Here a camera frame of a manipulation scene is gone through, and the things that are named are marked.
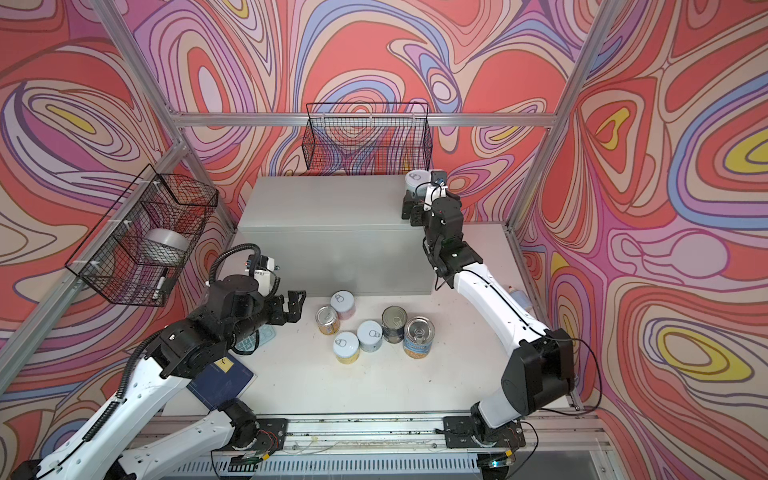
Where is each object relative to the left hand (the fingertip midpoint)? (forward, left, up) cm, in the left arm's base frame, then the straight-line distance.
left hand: (293, 291), depth 69 cm
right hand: (+23, -32, +9) cm, 41 cm away
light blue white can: (-1, -17, -22) cm, 28 cm away
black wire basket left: (+13, +43, +1) cm, 45 cm away
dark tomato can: (+1, -24, -17) cm, 29 cm away
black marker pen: (+4, +34, -2) cm, 34 cm away
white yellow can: (-5, -10, -22) cm, 24 cm away
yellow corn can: (+3, -5, -21) cm, 22 cm away
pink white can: (+9, -9, -22) cm, 25 cm away
